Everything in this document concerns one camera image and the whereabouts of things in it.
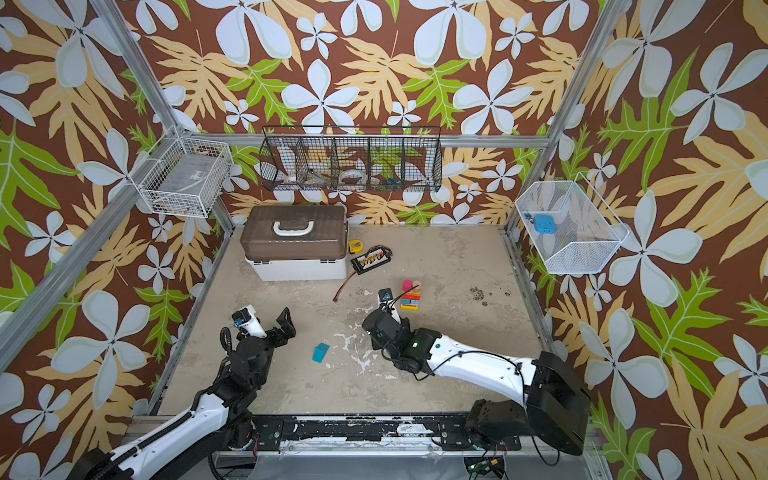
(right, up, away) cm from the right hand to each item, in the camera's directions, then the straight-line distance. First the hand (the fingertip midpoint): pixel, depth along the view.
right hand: (376, 323), depth 82 cm
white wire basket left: (-57, +42, +5) cm, 71 cm away
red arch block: (+11, +5, +14) cm, 18 cm away
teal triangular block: (-17, -10, +7) cm, 21 cm away
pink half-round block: (+9, +10, +9) cm, 16 cm away
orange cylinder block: (+11, +7, +10) cm, 16 cm away
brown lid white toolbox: (-24, +22, +6) cm, 34 cm away
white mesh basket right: (+55, +27, +2) cm, 62 cm away
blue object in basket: (+50, +28, +5) cm, 57 cm away
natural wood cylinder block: (+12, +10, +9) cm, 18 cm away
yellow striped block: (+10, +2, +13) cm, 17 cm away
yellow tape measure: (-9, +22, +29) cm, 38 cm away
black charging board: (-1, +18, +27) cm, 32 cm away
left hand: (-29, +3, +1) cm, 30 cm away
